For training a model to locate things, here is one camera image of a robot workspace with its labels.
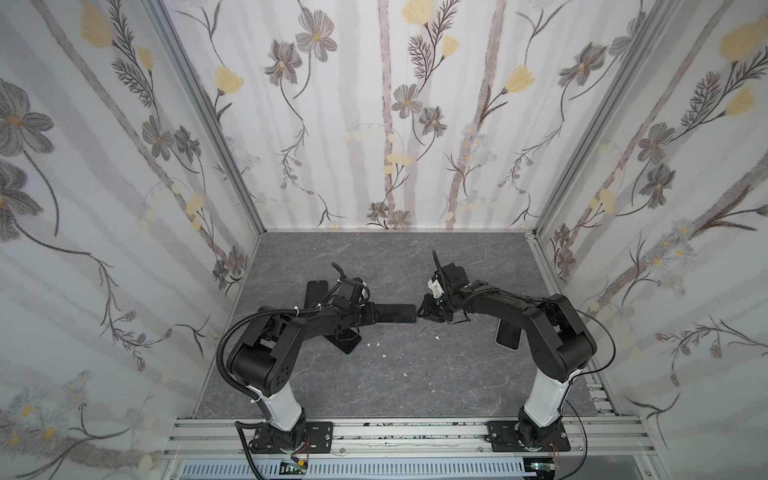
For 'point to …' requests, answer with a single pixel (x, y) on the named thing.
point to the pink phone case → (397, 324)
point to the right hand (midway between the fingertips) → (412, 305)
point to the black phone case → (316, 291)
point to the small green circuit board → (287, 468)
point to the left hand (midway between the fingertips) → (373, 306)
